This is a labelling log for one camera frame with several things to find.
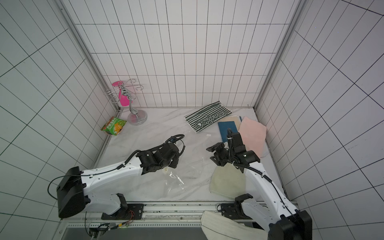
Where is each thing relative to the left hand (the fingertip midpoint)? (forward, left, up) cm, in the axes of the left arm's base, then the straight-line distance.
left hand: (173, 159), depth 81 cm
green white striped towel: (+40, -21, -8) cm, 46 cm away
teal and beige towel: (+33, -40, -8) cm, 53 cm away
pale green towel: (-9, -31, -7) cm, 33 cm away
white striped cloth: (-29, -22, -9) cm, 38 cm away
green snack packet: (+26, +44, -4) cm, 51 cm away
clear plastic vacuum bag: (-5, -8, -11) cm, 15 cm away
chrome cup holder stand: (+39, +34, -9) cm, 52 cm away
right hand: (+3, -18, +7) cm, 20 cm away
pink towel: (+21, -52, -7) cm, 57 cm away
